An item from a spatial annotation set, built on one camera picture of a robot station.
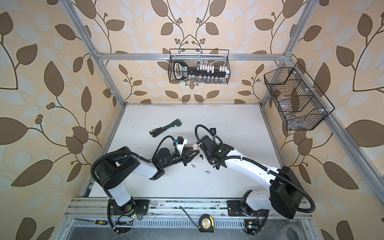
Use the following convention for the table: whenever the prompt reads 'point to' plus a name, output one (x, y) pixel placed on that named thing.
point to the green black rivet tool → (177, 123)
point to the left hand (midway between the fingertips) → (199, 150)
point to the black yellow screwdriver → (155, 130)
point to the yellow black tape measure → (206, 224)
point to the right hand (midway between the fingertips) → (214, 148)
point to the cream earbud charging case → (195, 147)
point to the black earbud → (201, 155)
